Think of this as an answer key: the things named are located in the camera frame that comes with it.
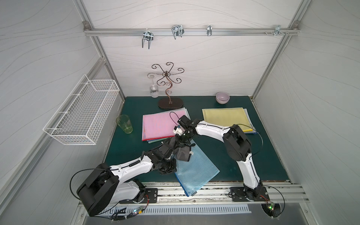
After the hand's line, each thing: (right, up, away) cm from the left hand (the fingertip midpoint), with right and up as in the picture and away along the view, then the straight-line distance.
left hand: (178, 171), depth 81 cm
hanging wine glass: (-18, +52, +15) cm, 57 cm away
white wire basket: (-48, +31, -12) cm, 59 cm away
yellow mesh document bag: (+37, +30, +27) cm, 55 cm away
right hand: (-3, +12, +7) cm, 15 cm away
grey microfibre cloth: (+2, +9, +4) cm, 10 cm away
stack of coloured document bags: (-19, +15, +13) cm, 28 cm away
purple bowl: (+36, +47, +37) cm, 70 cm away
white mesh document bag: (+54, +21, +18) cm, 60 cm away
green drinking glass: (-38, +28, +13) cm, 49 cm away
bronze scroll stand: (-8, +60, +12) cm, 62 cm away
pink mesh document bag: (-15, +24, +25) cm, 38 cm away
